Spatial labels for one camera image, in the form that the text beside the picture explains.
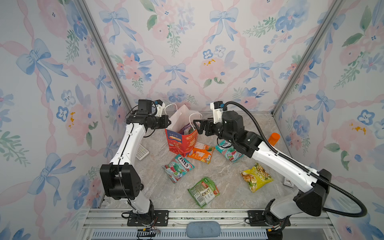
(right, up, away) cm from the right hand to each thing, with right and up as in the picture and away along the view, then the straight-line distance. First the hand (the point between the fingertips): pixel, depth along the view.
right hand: (200, 118), depth 70 cm
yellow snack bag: (+32, -32, +14) cm, 47 cm away
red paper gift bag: (-11, -14, +14) cm, 23 cm away
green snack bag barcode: (+3, -39, +12) cm, 41 cm away
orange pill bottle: (+48, -11, +24) cm, 55 cm away
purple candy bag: (-7, -5, +21) cm, 23 cm away
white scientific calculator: (-36, -20, +25) cm, 49 cm away
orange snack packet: (+2, -20, +25) cm, 32 cm away
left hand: (-16, 0, +12) cm, 20 cm away
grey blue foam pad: (+2, -51, -1) cm, 51 cm away
